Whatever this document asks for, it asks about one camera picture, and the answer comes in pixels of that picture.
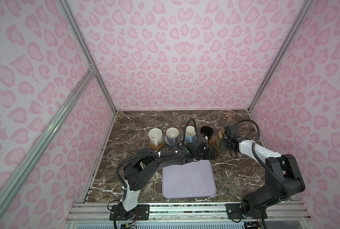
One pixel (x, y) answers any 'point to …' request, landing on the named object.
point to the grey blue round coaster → (170, 144)
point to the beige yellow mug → (220, 134)
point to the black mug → (207, 130)
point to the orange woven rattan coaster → (159, 147)
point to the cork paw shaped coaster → (216, 142)
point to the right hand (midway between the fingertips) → (226, 142)
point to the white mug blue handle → (190, 134)
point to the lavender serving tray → (192, 178)
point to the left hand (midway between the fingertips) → (215, 152)
